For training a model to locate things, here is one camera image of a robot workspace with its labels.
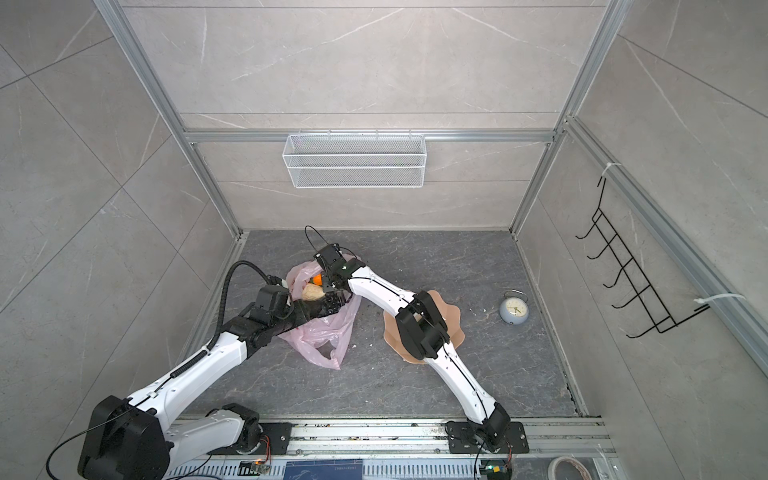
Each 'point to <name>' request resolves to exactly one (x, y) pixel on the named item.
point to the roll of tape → (570, 460)
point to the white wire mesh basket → (355, 161)
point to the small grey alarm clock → (514, 307)
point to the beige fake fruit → (312, 292)
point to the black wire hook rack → (660, 318)
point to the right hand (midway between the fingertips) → (333, 278)
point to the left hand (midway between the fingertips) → (306, 302)
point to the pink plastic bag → (323, 338)
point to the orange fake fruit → (318, 279)
